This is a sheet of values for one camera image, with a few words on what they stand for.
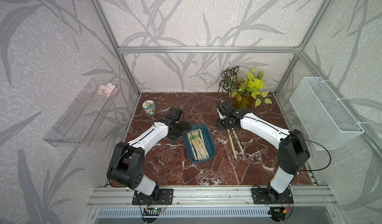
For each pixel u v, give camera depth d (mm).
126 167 434
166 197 727
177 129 749
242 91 961
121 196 769
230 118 641
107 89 762
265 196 707
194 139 937
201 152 876
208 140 932
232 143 932
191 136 946
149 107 1016
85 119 716
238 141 935
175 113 713
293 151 461
